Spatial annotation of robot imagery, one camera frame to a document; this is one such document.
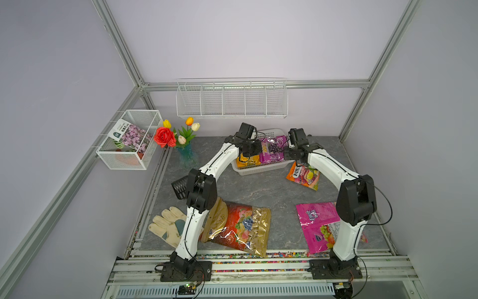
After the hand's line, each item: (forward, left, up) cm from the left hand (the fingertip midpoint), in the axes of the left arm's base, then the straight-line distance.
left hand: (264, 150), depth 94 cm
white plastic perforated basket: (-4, -1, -10) cm, 11 cm away
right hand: (0, -13, -1) cm, 13 cm away
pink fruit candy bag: (-32, -21, -13) cm, 40 cm away
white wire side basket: (-9, +62, +13) cm, 65 cm away
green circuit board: (-54, +36, -17) cm, 68 cm away
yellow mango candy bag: (-8, +11, +2) cm, 14 cm away
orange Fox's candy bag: (-9, -22, -13) cm, 27 cm away
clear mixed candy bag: (-42, -38, -12) cm, 58 cm away
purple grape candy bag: (+1, -5, -1) cm, 5 cm away
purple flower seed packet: (-5, +56, +19) cm, 59 cm away
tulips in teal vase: (-3, +37, +12) cm, 39 cm away
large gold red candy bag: (-34, +15, -11) cm, 39 cm away
